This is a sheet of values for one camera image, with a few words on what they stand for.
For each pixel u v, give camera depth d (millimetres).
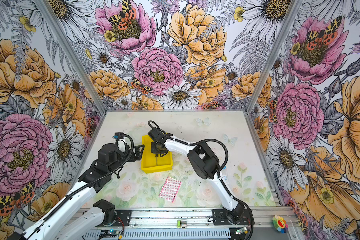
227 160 535
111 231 714
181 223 701
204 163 576
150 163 934
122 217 734
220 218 737
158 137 781
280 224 715
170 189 833
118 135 662
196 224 732
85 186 497
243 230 715
